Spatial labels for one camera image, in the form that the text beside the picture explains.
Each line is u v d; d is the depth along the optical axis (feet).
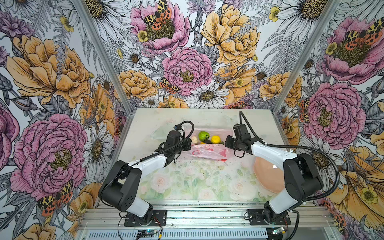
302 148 1.66
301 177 1.50
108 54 2.99
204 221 2.45
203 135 3.26
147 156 1.82
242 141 2.34
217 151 2.82
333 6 2.34
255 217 2.43
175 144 2.08
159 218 2.41
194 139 3.23
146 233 2.33
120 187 1.46
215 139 3.22
